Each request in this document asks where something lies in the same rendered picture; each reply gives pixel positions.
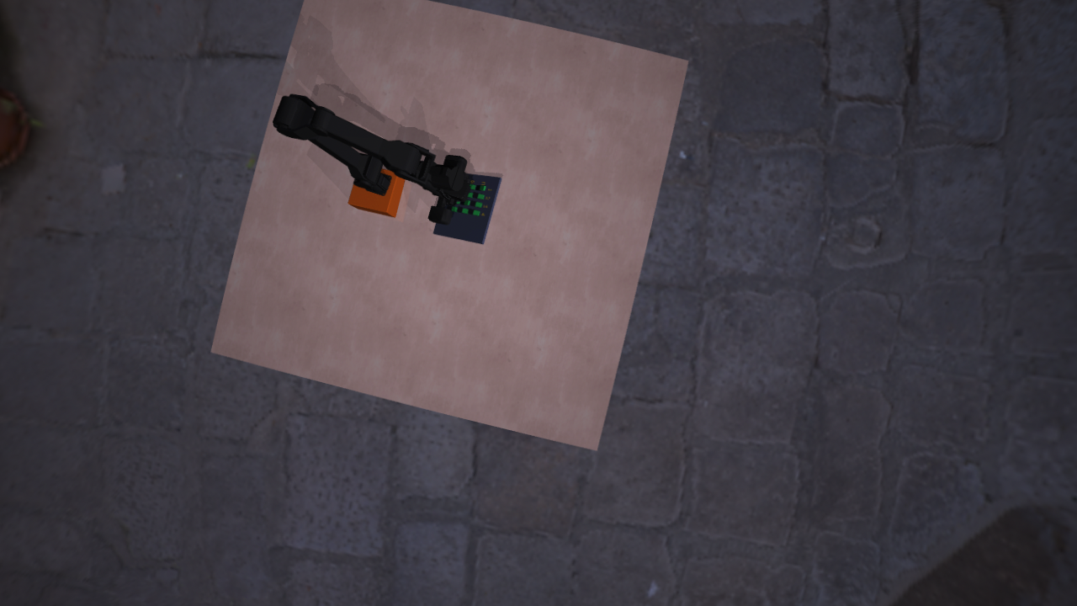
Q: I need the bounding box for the dark blue switch panel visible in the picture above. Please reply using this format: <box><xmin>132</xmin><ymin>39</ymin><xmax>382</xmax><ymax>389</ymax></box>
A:
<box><xmin>433</xmin><ymin>173</ymin><xmax>501</xmax><ymax>244</ymax></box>

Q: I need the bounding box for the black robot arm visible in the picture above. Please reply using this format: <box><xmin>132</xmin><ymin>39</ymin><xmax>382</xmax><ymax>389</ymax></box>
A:
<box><xmin>272</xmin><ymin>94</ymin><xmax>471</xmax><ymax>202</ymax></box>

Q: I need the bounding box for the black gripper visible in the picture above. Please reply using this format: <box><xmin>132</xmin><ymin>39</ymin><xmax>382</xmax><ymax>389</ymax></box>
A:
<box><xmin>426</xmin><ymin>155</ymin><xmax>467</xmax><ymax>226</ymax></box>

